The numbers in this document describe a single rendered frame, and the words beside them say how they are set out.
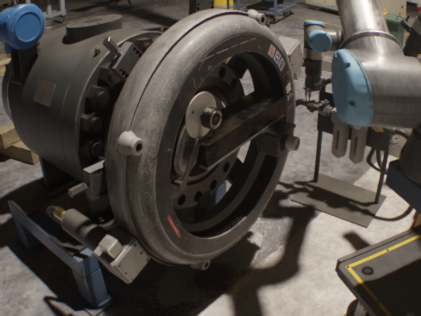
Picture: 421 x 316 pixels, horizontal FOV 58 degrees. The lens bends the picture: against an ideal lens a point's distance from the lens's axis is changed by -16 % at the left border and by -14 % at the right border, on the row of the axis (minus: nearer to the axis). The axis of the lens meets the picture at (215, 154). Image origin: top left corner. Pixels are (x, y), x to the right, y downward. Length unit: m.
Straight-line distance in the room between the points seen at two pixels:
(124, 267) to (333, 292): 0.84
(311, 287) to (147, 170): 0.89
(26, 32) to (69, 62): 0.23
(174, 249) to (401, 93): 0.70
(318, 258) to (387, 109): 1.05
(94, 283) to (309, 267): 0.82
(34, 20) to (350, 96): 1.10
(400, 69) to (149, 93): 0.53
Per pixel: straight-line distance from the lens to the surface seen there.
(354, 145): 1.92
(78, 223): 1.20
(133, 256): 1.08
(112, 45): 0.97
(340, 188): 2.18
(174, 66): 0.96
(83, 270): 1.44
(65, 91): 1.32
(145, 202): 0.99
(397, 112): 0.81
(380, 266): 1.28
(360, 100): 0.78
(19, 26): 1.49
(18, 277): 1.81
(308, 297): 1.59
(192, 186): 1.32
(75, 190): 1.01
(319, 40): 1.64
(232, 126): 1.15
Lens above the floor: 1.16
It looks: 28 degrees down
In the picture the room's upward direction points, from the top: 1 degrees counter-clockwise
